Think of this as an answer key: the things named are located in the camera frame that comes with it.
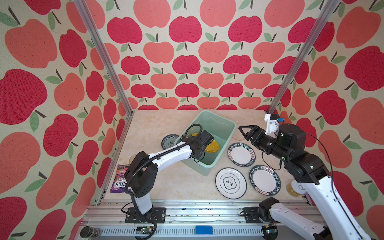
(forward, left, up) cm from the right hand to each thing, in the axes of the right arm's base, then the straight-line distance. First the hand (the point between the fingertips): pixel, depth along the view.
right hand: (247, 129), depth 62 cm
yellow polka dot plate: (+10, +11, -32) cm, 35 cm away
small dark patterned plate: (+15, +42, -37) cm, 58 cm away
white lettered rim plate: (-6, -20, -39) cm, 44 cm away
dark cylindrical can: (-40, +63, -27) cm, 80 cm away
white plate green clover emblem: (-10, +1, -38) cm, 39 cm away
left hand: (+6, +15, -27) cm, 31 cm away
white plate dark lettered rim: (+10, -8, -39) cm, 41 cm away
